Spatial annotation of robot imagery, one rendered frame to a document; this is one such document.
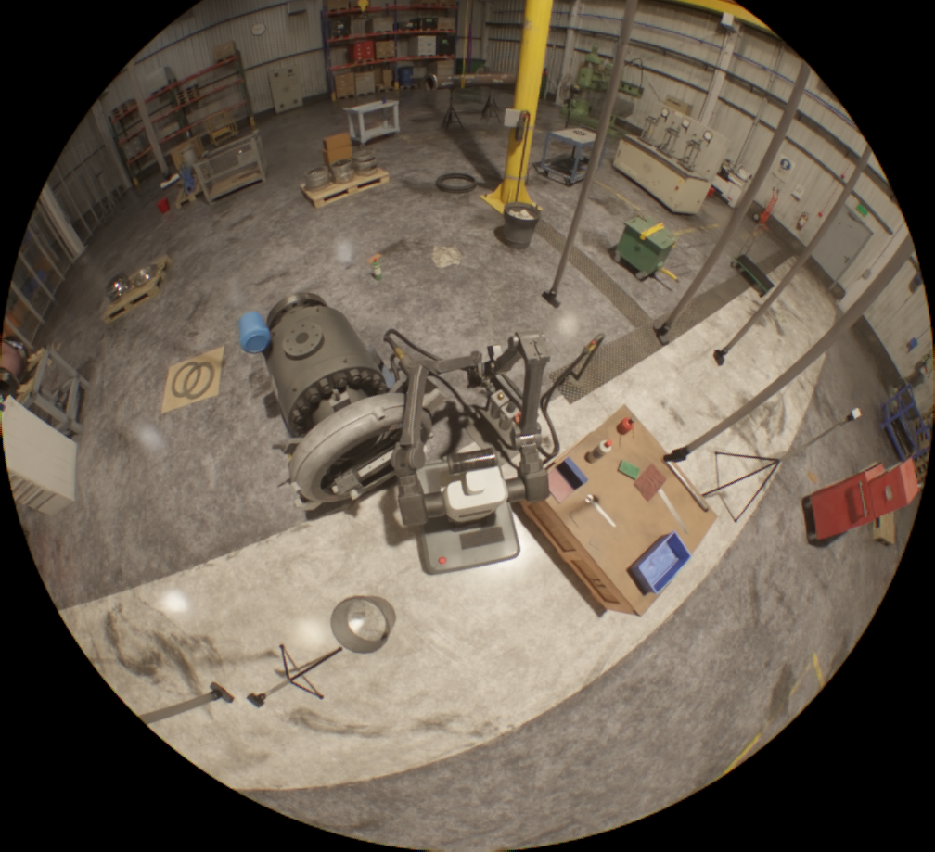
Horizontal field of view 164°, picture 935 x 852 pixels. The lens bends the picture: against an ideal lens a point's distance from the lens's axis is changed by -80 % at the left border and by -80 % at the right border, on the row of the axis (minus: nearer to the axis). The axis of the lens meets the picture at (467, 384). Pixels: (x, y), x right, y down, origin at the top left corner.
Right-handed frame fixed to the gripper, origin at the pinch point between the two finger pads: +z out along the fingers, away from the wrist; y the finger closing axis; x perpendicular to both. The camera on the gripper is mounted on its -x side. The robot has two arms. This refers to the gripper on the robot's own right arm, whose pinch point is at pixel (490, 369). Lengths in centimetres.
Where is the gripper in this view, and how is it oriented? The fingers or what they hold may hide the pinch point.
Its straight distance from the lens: 164.7
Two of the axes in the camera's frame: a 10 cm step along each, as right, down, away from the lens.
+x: 1.5, 9.9, 0.0
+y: -9.8, 1.4, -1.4
